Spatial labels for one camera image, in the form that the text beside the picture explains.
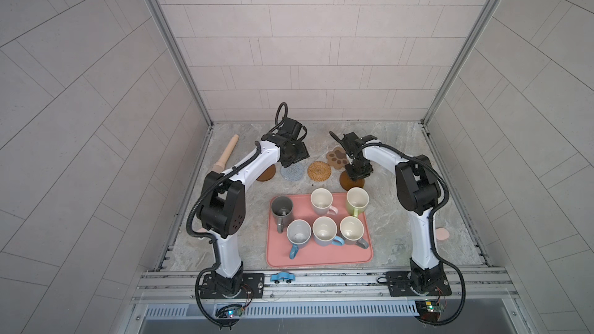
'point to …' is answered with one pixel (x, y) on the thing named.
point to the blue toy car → (283, 276)
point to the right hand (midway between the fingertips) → (356, 176)
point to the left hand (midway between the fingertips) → (306, 153)
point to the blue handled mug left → (298, 232)
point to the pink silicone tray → (278, 247)
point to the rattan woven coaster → (319, 171)
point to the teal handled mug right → (351, 229)
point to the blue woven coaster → (293, 172)
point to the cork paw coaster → (337, 158)
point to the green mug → (357, 200)
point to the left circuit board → (224, 312)
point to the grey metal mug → (281, 207)
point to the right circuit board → (429, 310)
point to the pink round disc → (442, 233)
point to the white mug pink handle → (322, 201)
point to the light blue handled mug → (325, 230)
